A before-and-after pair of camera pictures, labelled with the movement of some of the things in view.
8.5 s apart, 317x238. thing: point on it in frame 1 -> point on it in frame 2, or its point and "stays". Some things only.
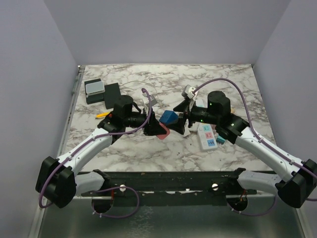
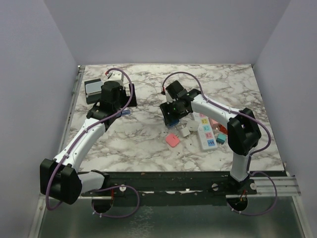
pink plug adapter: [162, 137] -> [172, 140]
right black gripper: [179, 127] -> [165, 109]
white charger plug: [186, 132] stays
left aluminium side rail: [79, 75] stays
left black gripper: [154, 128] -> [127, 99]
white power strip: [206, 136] stays
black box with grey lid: [95, 90] stays
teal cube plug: [220, 140] stays
